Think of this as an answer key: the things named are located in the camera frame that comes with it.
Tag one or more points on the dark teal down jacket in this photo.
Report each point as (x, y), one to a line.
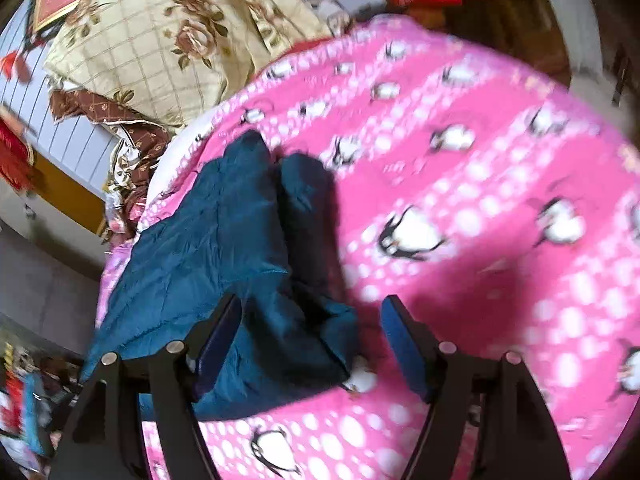
(256, 227)

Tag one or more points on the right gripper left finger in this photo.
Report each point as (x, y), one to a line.
(103, 437)

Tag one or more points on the brown patterned blanket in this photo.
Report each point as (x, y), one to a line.
(140, 143)

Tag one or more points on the cream floral quilt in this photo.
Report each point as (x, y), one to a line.
(171, 60)

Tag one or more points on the pink penguin bedspread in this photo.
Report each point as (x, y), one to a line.
(502, 210)

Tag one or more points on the red tasselled hanging decoration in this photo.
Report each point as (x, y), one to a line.
(16, 156)

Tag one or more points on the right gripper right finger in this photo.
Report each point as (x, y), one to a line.
(516, 435)

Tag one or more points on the white pillow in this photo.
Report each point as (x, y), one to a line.
(190, 149)

